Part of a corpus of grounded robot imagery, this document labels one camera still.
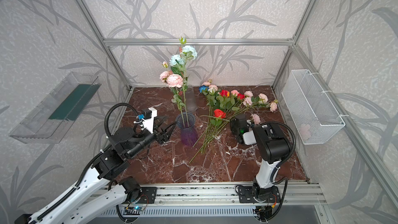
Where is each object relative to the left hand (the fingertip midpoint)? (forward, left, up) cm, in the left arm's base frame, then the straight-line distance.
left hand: (173, 116), depth 64 cm
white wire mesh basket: (-2, -57, +3) cm, 57 cm away
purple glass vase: (+7, -3, -16) cm, 18 cm away
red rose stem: (+20, -21, -29) cm, 41 cm away
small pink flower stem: (+17, -45, -28) cm, 55 cm away
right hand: (+21, -29, -30) cm, 47 cm away
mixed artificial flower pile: (+28, -25, -31) cm, 48 cm away
